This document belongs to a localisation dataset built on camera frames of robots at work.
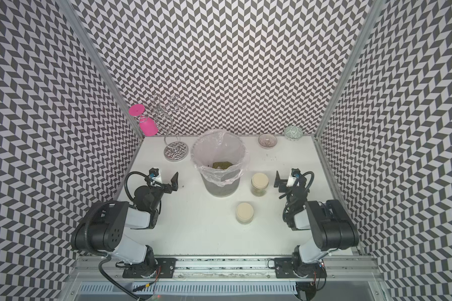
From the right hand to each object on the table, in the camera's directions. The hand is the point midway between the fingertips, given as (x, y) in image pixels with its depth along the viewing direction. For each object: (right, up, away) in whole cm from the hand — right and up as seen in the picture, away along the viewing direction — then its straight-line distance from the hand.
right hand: (287, 173), depth 90 cm
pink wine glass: (-70, +24, +6) cm, 74 cm away
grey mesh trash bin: (-31, -1, -17) cm, 35 cm away
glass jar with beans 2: (-13, -10, +2) cm, 17 cm away
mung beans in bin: (-32, +4, +9) cm, 33 cm away
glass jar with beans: (-21, -21, -7) cm, 30 cm away
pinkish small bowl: (-6, +17, +22) cm, 29 cm away
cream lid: (-21, -17, -5) cm, 27 cm away
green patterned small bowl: (+11, +23, +27) cm, 37 cm away
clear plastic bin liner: (-35, +14, -4) cm, 37 cm away
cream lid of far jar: (-13, -3, -2) cm, 14 cm away
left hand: (-58, +1, 0) cm, 58 cm away
